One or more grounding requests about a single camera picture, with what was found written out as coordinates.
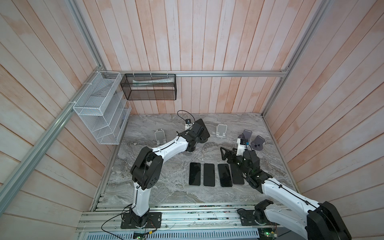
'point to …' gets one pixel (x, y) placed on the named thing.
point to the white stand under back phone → (221, 130)
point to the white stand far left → (160, 136)
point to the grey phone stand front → (246, 134)
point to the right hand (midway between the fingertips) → (226, 148)
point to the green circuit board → (267, 233)
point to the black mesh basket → (149, 86)
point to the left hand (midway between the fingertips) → (190, 137)
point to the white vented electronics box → (185, 235)
